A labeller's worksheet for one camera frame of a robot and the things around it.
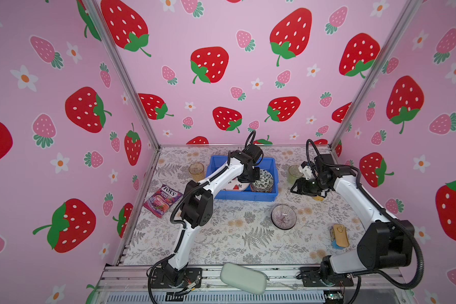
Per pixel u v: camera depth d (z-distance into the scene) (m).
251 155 0.75
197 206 0.55
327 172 0.61
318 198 0.95
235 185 0.98
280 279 0.75
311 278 0.74
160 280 0.72
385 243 0.42
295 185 0.80
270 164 1.05
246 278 0.72
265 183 0.93
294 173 0.98
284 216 0.88
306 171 0.79
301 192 0.73
